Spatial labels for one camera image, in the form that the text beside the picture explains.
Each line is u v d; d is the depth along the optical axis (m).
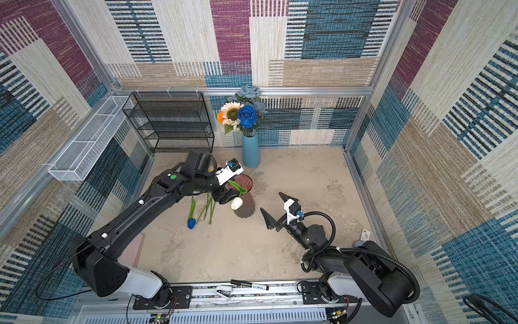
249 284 0.76
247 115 0.69
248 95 0.87
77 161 0.71
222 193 0.65
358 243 0.85
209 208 0.97
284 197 0.76
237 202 0.66
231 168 0.64
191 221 0.91
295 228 0.69
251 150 1.04
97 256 0.39
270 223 0.67
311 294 0.73
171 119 1.08
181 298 0.73
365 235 0.86
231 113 0.76
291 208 0.64
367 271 0.44
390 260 0.42
